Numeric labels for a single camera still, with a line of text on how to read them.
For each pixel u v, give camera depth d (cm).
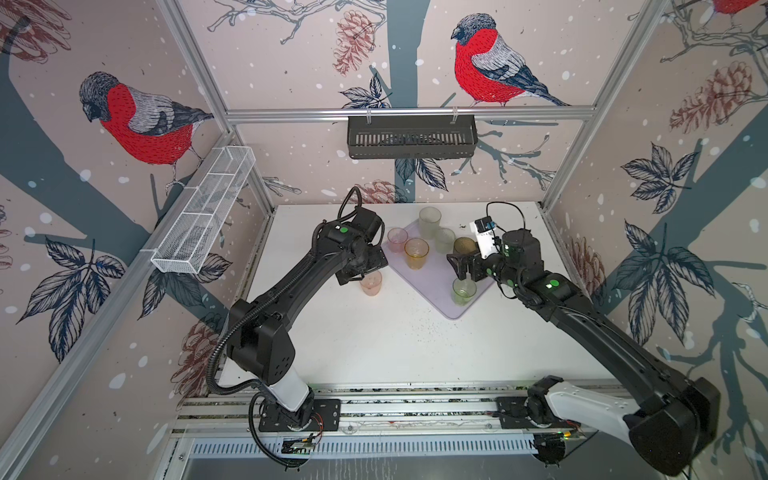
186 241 71
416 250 104
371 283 97
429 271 101
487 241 66
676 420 37
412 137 104
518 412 73
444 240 105
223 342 39
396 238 107
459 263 67
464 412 75
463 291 94
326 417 73
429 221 113
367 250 67
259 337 43
